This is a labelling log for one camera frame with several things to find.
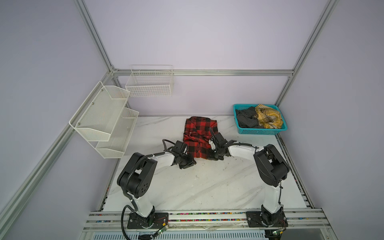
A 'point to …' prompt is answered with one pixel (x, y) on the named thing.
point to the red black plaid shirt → (196, 136)
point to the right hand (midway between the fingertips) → (205, 157)
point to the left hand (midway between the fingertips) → (194, 164)
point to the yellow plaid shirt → (268, 117)
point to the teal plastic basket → (258, 131)
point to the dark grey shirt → (247, 117)
